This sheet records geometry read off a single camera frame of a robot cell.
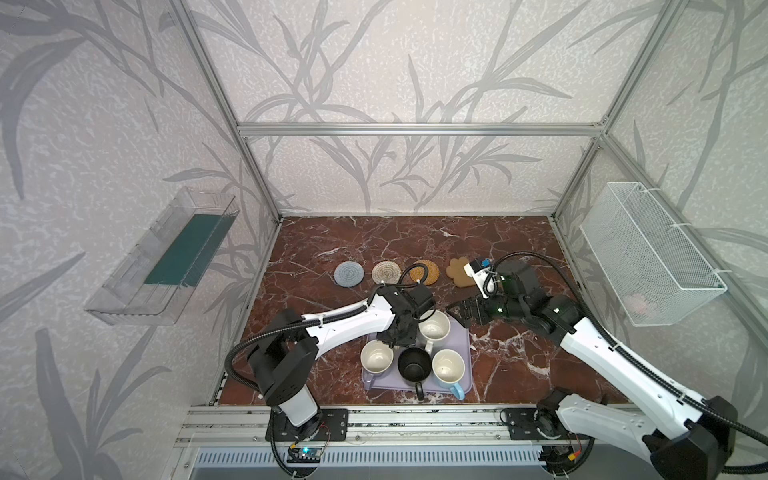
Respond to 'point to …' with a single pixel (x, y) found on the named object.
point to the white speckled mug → (433, 325)
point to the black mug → (414, 365)
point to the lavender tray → (459, 339)
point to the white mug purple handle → (375, 357)
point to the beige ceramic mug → (384, 350)
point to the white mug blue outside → (448, 367)
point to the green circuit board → (305, 455)
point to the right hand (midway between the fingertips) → (459, 294)
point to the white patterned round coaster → (386, 272)
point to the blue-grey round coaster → (349, 274)
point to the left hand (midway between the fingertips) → (407, 332)
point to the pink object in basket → (636, 302)
